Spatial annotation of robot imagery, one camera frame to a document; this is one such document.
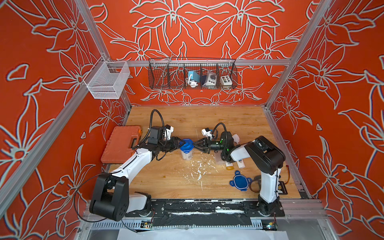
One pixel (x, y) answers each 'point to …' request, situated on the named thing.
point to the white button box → (226, 80)
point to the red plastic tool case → (122, 144)
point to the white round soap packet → (236, 138)
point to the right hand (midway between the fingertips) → (192, 148)
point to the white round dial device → (211, 78)
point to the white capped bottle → (240, 163)
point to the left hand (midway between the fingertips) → (183, 144)
